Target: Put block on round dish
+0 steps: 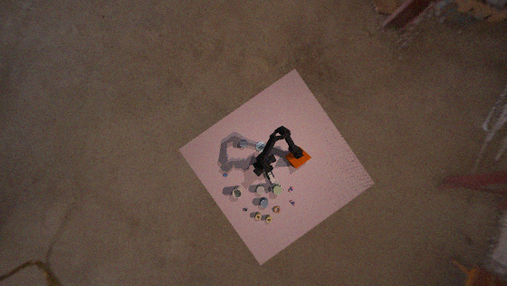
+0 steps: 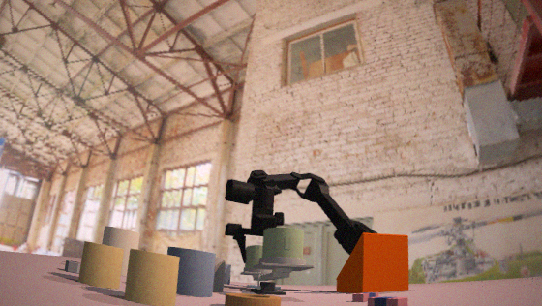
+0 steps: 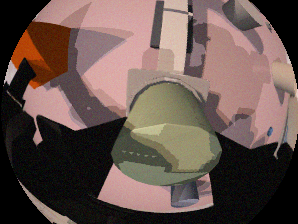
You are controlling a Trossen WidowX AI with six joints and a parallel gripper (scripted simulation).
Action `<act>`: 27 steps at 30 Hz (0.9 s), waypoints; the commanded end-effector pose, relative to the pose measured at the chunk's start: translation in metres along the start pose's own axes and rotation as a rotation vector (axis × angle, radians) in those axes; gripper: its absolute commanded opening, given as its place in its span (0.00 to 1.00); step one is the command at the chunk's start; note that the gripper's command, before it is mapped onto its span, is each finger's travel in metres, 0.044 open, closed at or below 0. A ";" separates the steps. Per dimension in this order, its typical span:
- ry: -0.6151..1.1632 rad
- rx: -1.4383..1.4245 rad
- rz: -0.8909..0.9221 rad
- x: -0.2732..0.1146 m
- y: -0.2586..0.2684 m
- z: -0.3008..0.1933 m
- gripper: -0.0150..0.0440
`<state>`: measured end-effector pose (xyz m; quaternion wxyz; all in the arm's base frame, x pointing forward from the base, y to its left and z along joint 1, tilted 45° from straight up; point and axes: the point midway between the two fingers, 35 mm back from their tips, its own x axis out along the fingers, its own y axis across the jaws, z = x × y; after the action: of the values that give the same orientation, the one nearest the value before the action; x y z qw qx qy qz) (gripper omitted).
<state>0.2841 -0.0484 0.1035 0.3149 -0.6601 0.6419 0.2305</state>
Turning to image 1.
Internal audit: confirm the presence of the round grey dish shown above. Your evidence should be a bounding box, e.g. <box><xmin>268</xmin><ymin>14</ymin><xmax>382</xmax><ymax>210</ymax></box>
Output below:
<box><xmin>255</xmin><ymin>141</ymin><xmax>266</xmax><ymax>152</ymax></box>

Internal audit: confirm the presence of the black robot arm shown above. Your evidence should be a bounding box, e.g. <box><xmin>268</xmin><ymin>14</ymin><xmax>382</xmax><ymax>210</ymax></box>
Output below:
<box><xmin>254</xmin><ymin>126</ymin><xmax>303</xmax><ymax>176</ymax></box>

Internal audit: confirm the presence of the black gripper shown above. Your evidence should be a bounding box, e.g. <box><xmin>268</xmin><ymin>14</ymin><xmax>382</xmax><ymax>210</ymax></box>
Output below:
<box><xmin>253</xmin><ymin>155</ymin><xmax>276</xmax><ymax>169</ymax></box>

